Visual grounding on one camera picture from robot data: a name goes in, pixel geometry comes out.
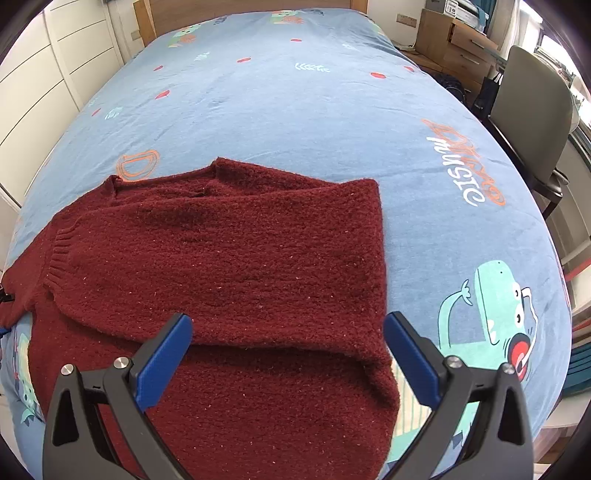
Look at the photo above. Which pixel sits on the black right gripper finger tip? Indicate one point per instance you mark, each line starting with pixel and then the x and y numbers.
pixel 4 296

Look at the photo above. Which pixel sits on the dark red knitted sweater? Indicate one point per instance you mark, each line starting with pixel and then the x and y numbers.
pixel 287 375

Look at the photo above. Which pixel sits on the wooden drawer cabinet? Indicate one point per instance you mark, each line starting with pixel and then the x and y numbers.
pixel 452 47

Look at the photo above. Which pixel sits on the white wardrobe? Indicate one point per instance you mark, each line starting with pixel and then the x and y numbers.
pixel 63 57

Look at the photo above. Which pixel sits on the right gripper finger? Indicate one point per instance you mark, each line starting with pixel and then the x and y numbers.
pixel 499 444
pixel 76 443

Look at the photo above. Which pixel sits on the grey box on cabinet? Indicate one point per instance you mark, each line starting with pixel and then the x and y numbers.
pixel 464 10

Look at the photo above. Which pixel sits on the wooden headboard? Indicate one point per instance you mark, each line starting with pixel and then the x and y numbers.
pixel 155 18

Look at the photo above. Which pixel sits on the wall socket plate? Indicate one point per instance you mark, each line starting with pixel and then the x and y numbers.
pixel 407 20

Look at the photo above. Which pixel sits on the black bag on floor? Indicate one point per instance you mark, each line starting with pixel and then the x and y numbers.
pixel 452 85

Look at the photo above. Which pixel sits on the grey chair with black frame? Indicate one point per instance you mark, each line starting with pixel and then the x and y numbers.
pixel 531 120

